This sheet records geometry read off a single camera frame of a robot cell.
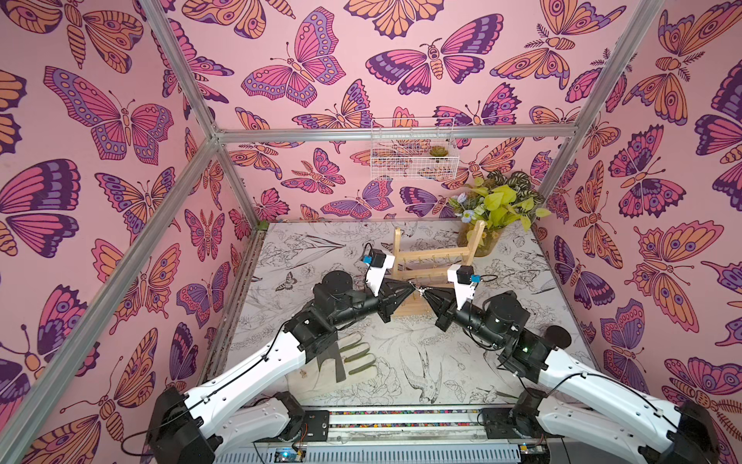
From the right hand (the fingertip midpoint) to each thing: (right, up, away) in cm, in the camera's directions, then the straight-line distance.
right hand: (424, 286), depth 68 cm
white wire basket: (+4, +42, +38) cm, 57 cm away
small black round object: (+42, -17, +17) cm, 49 cm away
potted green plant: (+27, +24, +24) cm, 44 cm away
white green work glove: (-17, -23, +18) cm, 34 cm away
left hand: (-2, 0, -3) cm, 4 cm away
